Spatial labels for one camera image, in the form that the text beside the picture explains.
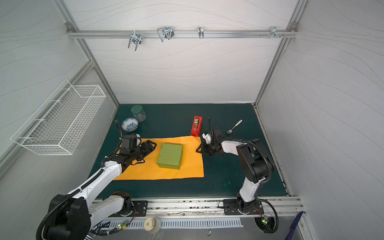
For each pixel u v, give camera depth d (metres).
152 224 0.61
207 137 0.90
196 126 1.01
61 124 0.69
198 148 0.91
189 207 0.75
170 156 0.84
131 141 0.66
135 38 0.80
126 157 0.62
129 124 1.07
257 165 0.48
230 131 1.04
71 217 0.39
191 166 0.88
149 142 0.79
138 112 1.03
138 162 0.72
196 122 1.01
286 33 0.78
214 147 0.72
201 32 0.78
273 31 0.76
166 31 0.77
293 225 0.70
